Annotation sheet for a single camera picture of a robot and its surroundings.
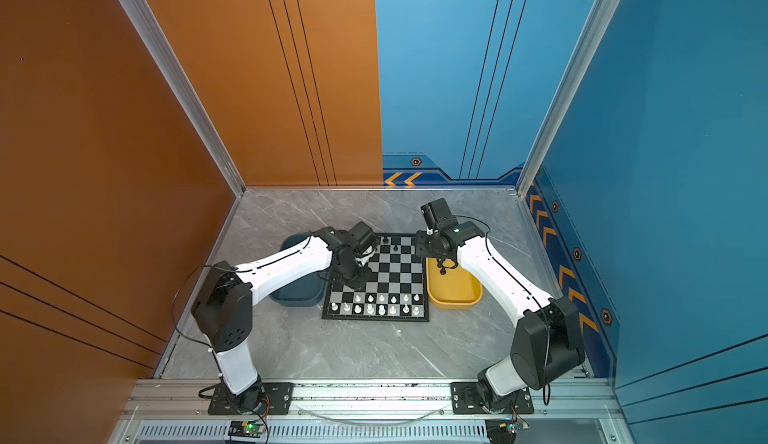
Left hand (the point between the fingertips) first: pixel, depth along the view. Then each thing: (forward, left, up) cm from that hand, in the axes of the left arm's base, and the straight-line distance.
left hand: (361, 280), depth 87 cm
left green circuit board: (-35, +26, -9) cm, 45 cm away
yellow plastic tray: (+1, -29, -7) cm, 30 cm away
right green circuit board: (-35, -36, -8) cm, 51 cm away
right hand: (+7, -17, +8) cm, 20 cm away
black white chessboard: (-1, -11, -4) cm, 11 cm away
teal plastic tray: (-4, +15, -1) cm, 16 cm away
